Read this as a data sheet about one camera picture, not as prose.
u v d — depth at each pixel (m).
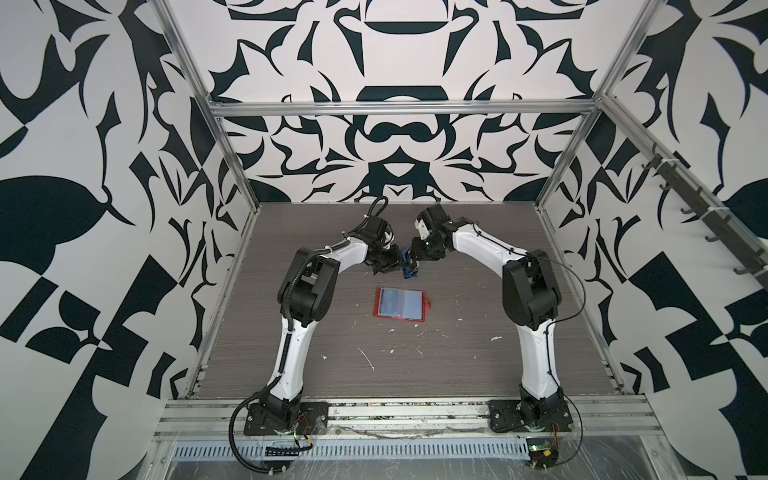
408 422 0.75
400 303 0.94
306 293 0.58
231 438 0.68
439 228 0.76
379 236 0.88
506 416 0.74
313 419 0.74
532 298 0.56
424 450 0.65
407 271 1.00
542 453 0.71
